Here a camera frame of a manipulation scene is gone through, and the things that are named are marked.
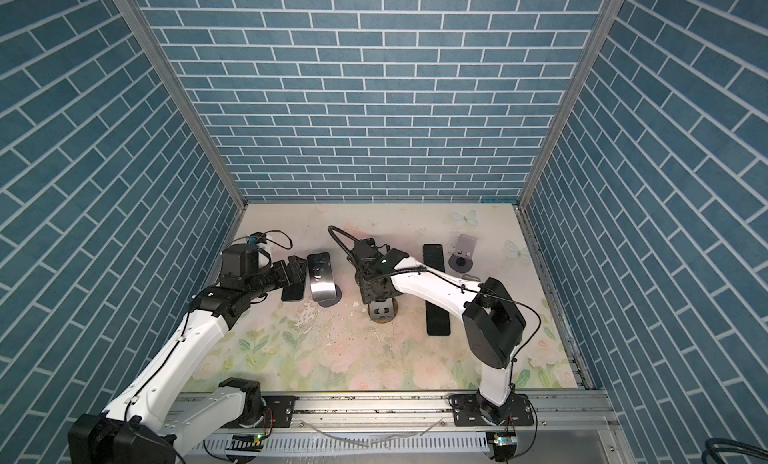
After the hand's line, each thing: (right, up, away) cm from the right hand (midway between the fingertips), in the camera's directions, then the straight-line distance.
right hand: (373, 289), depth 86 cm
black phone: (+19, -11, +5) cm, 23 cm away
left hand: (-20, +8, -6) cm, 23 cm away
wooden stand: (+3, -6, -2) cm, 7 cm away
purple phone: (-16, +3, +3) cm, 16 cm away
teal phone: (-26, -3, +8) cm, 28 cm away
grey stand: (+29, +7, +15) cm, 34 cm away
